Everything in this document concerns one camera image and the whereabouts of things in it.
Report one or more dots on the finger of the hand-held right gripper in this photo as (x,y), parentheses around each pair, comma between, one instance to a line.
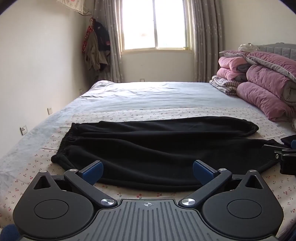
(271,150)
(288,141)

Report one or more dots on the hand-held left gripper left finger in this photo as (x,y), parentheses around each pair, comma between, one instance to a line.
(93,172)

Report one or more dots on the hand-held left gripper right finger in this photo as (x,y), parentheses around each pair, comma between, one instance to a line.
(203,171)

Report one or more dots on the black pants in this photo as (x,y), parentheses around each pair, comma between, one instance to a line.
(150,150)

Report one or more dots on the mauve folded quilt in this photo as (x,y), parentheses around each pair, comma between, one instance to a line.
(266,92)

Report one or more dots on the striped folded blanket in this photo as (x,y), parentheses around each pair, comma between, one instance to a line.
(224,85)

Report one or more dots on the grey padded headboard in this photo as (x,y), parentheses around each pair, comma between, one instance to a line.
(277,49)

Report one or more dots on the light pink folded quilt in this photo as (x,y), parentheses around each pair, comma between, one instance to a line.
(231,67)

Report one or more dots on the pale grey bed sheet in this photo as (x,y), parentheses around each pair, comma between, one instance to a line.
(150,95)

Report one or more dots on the white crumpled cloth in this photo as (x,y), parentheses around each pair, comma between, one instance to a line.
(248,47)

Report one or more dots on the khaki hanging garment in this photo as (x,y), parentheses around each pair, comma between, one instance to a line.
(93,53)

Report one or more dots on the red hanging garment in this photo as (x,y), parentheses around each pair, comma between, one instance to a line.
(87,38)

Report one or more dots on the dark hanging jacket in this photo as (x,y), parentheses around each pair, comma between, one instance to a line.
(103,37)

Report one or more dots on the window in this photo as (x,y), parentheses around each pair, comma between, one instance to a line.
(155,25)

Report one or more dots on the printed white cloth cover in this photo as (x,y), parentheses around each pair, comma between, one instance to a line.
(71,5)

